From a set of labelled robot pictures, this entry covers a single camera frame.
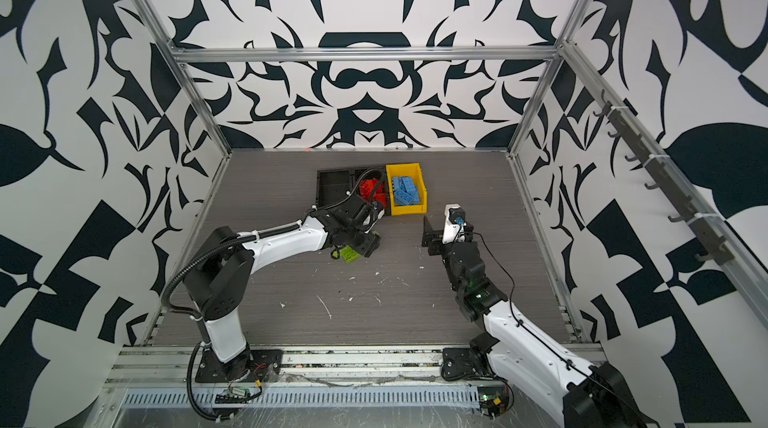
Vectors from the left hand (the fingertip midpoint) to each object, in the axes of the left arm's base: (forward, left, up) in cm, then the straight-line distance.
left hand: (373, 234), depth 90 cm
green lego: (-9, +6, +6) cm, 13 cm away
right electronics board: (-41, -28, -8) cm, 50 cm away
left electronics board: (-38, +32, -4) cm, 50 cm away
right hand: (-2, -18, +13) cm, 22 cm away
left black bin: (+19, +13, 0) cm, 23 cm away
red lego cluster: (+17, +1, 0) cm, 17 cm away
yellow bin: (+26, -14, -2) cm, 30 cm away
